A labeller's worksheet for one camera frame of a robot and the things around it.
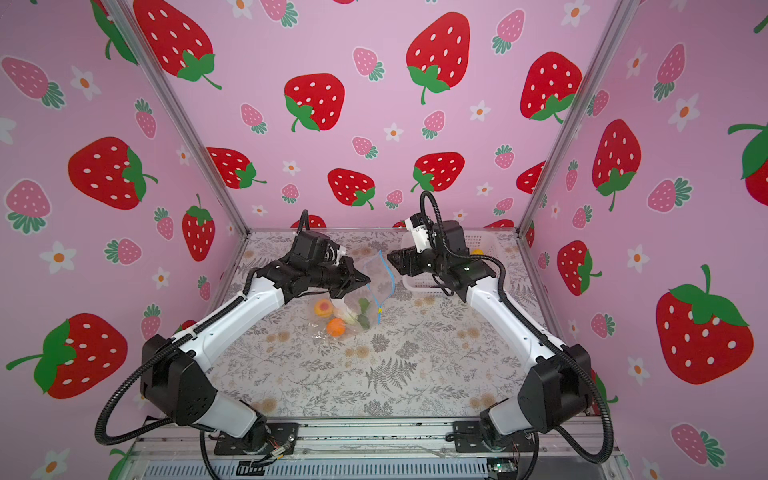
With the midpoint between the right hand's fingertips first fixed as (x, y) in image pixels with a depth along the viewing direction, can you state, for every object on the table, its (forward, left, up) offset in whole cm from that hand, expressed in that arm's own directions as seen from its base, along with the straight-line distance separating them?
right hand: (396, 252), depth 78 cm
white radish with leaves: (-11, +9, -18) cm, 23 cm away
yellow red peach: (-7, +23, -21) cm, 31 cm away
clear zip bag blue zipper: (-9, +11, -17) cm, 22 cm away
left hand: (-7, +5, -3) cm, 9 cm away
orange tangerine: (-12, +18, -24) cm, 32 cm away
